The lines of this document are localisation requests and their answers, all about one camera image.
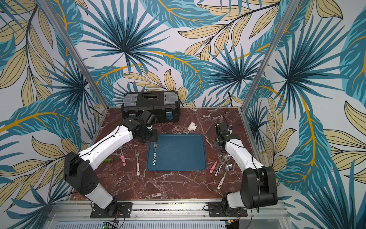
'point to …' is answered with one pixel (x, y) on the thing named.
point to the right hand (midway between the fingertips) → (223, 144)
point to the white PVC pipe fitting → (192, 126)
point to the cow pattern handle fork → (154, 157)
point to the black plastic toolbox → (165, 105)
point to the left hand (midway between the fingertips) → (153, 140)
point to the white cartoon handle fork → (137, 152)
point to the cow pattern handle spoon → (226, 158)
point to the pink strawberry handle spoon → (123, 159)
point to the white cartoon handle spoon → (228, 167)
